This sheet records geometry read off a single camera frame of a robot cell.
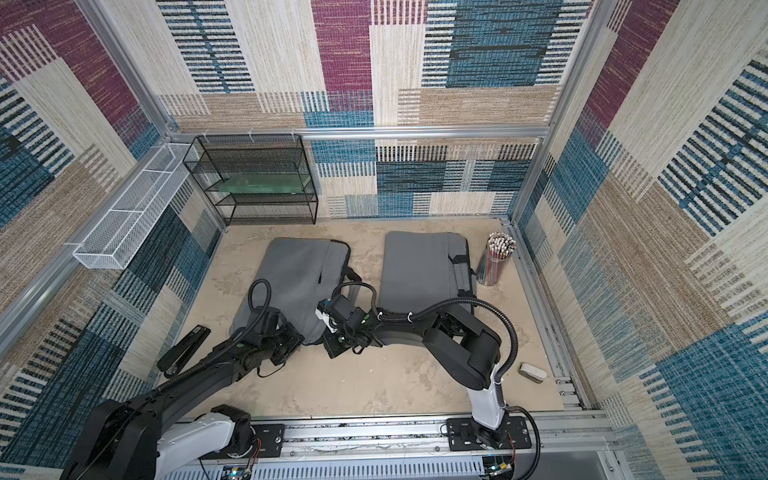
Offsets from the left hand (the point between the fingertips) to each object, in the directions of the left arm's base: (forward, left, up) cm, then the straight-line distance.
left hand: (307, 335), depth 88 cm
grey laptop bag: (+24, -35, -1) cm, 42 cm away
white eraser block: (-12, -61, +1) cm, 62 cm away
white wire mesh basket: (+9, +41, +30) cm, 52 cm away
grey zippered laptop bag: (+22, +6, 0) cm, 23 cm away
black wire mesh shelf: (+52, +32, +26) cm, 66 cm away
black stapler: (-6, +36, -1) cm, 37 cm away
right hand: (-3, -8, -2) cm, 8 cm away
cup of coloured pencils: (+19, -56, +14) cm, 61 cm away
